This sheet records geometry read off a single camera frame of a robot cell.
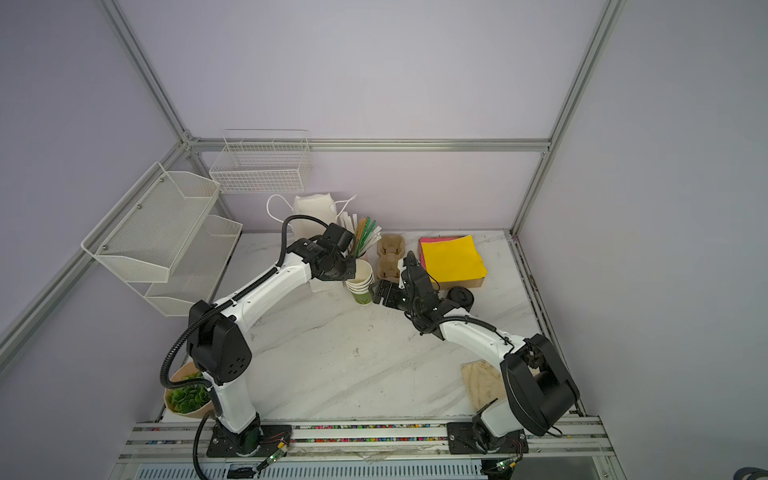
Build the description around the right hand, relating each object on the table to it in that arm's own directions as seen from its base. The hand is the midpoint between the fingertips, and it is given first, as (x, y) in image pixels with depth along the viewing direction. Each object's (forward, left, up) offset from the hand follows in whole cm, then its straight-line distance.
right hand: (377, 289), depth 84 cm
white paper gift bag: (+29, +23, +8) cm, 38 cm away
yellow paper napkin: (+25, -27, -16) cm, 40 cm away
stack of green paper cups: (+2, +4, 0) cm, 5 cm away
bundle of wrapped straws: (+23, +6, +1) cm, 24 cm away
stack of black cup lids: (+5, -27, -12) cm, 29 cm away
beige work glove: (-21, -30, -16) cm, 40 cm away
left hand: (+5, +9, +1) cm, 11 cm away
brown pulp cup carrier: (+27, -3, -12) cm, 30 cm away
